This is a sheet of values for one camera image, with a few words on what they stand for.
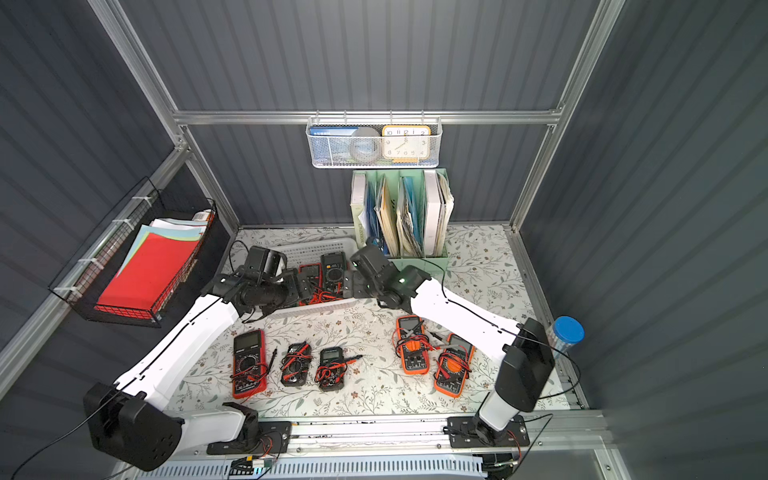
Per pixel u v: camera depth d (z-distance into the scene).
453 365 0.81
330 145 0.93
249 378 0.79
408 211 0.94
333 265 0.99
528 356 0.42
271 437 0.74
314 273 1.02
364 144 0.91
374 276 0.57
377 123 0.89
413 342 0.85
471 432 0.74
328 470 0.77
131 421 0.38
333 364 0.82
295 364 0.83
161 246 0.75
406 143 0.88
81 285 0.61
